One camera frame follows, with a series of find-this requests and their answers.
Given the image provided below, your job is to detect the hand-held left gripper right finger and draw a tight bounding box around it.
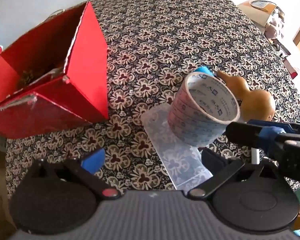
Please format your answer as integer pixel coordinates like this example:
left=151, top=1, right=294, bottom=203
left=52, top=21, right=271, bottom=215
left=187, top=149, right=281, bottom=200

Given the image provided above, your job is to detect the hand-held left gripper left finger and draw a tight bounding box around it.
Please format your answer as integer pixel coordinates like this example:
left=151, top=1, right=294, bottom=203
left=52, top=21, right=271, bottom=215
left=31, top=148, right=121, bottom=201

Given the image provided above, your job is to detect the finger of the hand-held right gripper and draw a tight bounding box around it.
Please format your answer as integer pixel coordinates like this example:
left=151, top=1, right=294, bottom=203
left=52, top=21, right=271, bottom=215
left=225, top=121, right=287, bottom=153
left=247, top=119, right=300, bottom=132

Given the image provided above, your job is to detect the dried gourd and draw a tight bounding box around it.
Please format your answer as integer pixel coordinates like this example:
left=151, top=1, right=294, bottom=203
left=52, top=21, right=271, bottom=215
left=216, top=70, right=276, bottom=123

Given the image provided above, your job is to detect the printed packing tape roll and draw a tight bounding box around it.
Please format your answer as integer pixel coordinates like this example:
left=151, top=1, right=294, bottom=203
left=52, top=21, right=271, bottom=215
left=167, top=72, right=240, bottom=147

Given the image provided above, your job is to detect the white bottle blue label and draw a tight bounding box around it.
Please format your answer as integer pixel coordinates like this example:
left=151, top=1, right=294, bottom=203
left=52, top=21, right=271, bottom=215
left=195, top=66, right=215, bottom=77

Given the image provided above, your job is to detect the red cardboard box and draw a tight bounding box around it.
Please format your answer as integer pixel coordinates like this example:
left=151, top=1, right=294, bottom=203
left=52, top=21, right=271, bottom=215
left=0, top=1, right=109, bottom=139

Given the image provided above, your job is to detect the pink cloth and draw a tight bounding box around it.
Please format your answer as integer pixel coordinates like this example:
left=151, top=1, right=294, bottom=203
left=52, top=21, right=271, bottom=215
left=264, top=6, right=286, bottom=39

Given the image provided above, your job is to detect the brown pine cone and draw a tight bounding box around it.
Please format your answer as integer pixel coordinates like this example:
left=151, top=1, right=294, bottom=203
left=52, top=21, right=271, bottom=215
left=17, top=69, right=41, bottom=88

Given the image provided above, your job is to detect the brown cardboard box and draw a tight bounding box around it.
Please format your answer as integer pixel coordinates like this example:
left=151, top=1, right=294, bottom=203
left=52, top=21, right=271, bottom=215
left=236, top=0, right=277, bottom=28

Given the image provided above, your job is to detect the floral patterned tablecloth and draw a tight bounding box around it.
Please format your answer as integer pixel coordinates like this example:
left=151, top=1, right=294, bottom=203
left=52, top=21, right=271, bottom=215
left=5, top=0, right=300, bottom=193

